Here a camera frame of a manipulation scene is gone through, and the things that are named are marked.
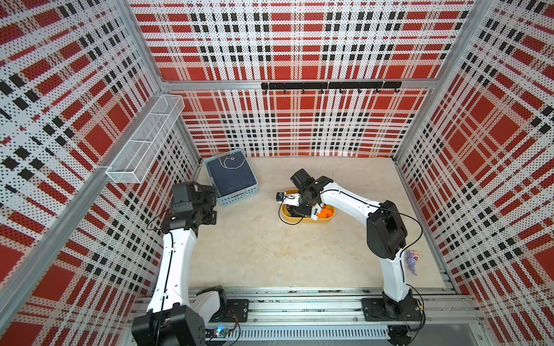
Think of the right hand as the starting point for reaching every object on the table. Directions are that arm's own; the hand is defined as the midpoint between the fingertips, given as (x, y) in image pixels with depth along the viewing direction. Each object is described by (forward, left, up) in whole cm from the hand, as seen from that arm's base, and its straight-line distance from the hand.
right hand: (304, 203), depth 93 cm
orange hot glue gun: (-4, -9, -2) cm, 10 cm away
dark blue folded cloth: (+20, +36, -2) cm, 41 cm away
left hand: (-5, +31, +14) cm, 35 cm away
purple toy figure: (-21, -42, -7) cm, 48 cm away
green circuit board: (-46, +29, -6) cm, 54 cm away
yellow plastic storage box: (-5, +4, -5) cm, 8 cm away
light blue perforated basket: (+6, +31, -3) cm, 32 cm away
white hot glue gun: (-5, +6, +11) cm, 14 cm away
